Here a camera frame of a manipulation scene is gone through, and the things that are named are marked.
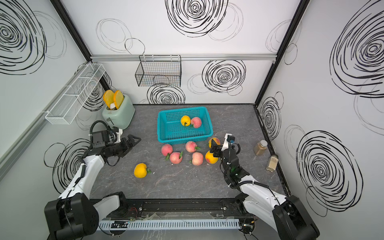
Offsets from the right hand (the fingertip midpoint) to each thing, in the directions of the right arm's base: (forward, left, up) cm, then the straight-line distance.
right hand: (219, 141), depth 82 cm
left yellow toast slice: (+26, +70, +8) cm, 75 cm away
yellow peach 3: (-6, +5, -9) cm, 11 cm away
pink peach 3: (-7, +25, -8) cm, 27 cm away
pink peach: (+20, +13, -8) cm, 25 cm away
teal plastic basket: (+19, +23, -12) cm, 32 cm away
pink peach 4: (+1, +16, -9) cm, 19 cm away
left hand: (-2, +47, 0) cm, 47 cm away
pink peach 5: (-7, +12, -8) cm, 16 cm away
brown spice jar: (0, -25, -7) cm, 26 cm away
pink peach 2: (-1, +31, -8) cm, 32 cm away
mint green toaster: (+21, +63, +2) cm, 67 cm away
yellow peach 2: (-14, +44, -9) cm, 47 cm away
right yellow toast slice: (+27, +65, +6) cm, 70 cm away
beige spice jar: (-7, -32, -11) cm, 34 cm away
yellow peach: (+21, +21, -8) cm, 30 cm away
